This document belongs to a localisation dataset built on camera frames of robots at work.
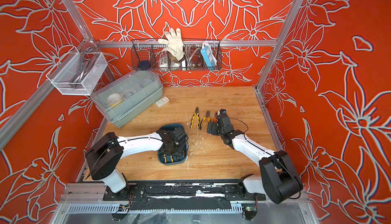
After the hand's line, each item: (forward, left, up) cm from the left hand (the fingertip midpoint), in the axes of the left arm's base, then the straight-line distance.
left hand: (181, 152), depth 86 cm
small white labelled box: (+37, +19, +2) cm, 41 cm away
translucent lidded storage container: (+23, +37, +18) cm, 47 cm away
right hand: (+15, -17, +8) cm, 24 cm away
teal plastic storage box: (-4, 0, +3) cm, 5 cm away
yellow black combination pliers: (+27, -7, +1) cm, 28 cm away
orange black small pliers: (+23, -20, +2) cm, 30 cm away
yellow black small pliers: (+25, -14, +2) cm, 29 cm away
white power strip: (+45, +15, +30) cm, 56 cm away
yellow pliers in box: (-4, +9, +1) cm, 10 cm away
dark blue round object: (+48, +29, +26) cm, 62 cm away
